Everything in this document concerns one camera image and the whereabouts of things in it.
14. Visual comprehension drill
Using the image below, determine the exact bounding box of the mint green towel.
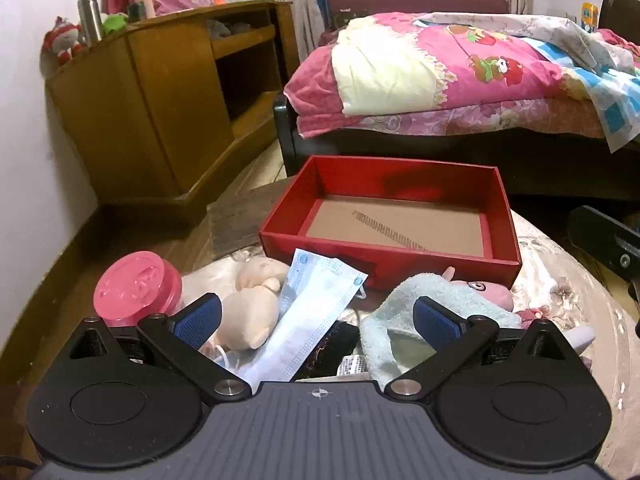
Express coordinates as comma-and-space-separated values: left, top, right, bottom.
360, 272, 523, 388

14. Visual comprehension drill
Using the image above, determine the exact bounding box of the small white packet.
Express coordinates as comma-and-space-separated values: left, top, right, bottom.
336, 354, 371, 377

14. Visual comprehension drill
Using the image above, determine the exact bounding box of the white floral sheet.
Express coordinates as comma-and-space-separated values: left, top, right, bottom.
412, 10, 636, 76

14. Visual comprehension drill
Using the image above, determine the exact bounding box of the beige plush toy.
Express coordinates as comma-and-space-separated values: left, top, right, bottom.
182, 257, 291, 356

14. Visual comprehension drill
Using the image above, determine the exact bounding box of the blue checked cloth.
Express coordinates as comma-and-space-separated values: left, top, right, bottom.
530, 40, 640, 153

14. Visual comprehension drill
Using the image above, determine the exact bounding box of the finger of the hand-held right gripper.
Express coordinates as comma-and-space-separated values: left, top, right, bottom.
566, 205, 640, 286

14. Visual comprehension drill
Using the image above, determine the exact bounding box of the red and white snowman plush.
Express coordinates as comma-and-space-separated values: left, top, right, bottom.
41, 16, 87, 66

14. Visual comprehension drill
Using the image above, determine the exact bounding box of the dark wooden board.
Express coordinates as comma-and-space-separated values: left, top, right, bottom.
206, 175, 301, 258

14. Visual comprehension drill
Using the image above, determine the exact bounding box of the wooden cabinet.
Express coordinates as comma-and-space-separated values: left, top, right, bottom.
45, 0, 301, 223

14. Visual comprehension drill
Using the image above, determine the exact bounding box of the grey cloth on shelf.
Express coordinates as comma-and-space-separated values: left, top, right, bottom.
204, 19, 251, 40

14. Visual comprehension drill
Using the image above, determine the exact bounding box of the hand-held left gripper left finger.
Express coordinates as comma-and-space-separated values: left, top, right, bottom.
67, 294, 252, 402

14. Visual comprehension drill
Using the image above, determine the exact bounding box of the steel thermos flask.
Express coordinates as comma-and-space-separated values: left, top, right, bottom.
76, 0, 104, 47

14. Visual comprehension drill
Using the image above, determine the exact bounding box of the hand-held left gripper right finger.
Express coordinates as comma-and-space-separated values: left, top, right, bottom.
383, 296, 584, 403

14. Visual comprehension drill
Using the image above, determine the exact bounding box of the light blue face mask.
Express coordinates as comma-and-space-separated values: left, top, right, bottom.
235, 248, 370, 383

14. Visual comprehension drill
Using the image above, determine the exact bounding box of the maroon sofa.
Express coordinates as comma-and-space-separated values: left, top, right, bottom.
320, 0, 511, 46

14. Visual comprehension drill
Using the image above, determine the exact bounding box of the dark wooden headboard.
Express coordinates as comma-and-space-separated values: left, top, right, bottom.
597, 0, 640, 43

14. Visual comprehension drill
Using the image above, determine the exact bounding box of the red cardboard box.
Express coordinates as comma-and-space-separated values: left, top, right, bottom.
259, 155, 523, 291

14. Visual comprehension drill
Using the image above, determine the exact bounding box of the pink floral quilt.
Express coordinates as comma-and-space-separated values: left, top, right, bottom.
284, 12, 640, 141

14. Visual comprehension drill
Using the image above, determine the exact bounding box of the black knit hat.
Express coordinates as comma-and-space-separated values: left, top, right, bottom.
292, 320, 361, 381

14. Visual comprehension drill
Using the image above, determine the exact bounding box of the green plush toy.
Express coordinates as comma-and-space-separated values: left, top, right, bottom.
101, 11, 130, 36

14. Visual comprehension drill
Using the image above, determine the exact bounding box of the pink lidded jar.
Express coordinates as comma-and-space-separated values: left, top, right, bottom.
92, 251, 183, 328

